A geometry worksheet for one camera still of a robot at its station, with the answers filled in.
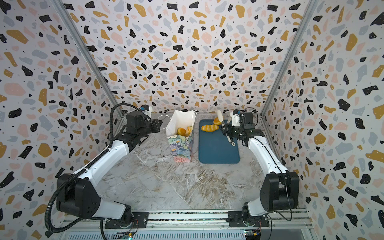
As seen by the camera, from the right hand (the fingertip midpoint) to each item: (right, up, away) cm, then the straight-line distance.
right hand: (222, 125), depth 84 cm
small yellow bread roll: (-25, -4, +13) cm, 28 cm away
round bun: (-20, -3, +8) cm, 22 cm away
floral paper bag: (-23, -12, -1) cm, 26 cm away
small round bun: (-1, +3, +28) cm, 28 cm away
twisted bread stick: (-6, -1, +25) cm, 26 cm away
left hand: (-33, +4, -3) cm, 33 cm away
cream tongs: (-1, +4, +1) cm, 4 cm away
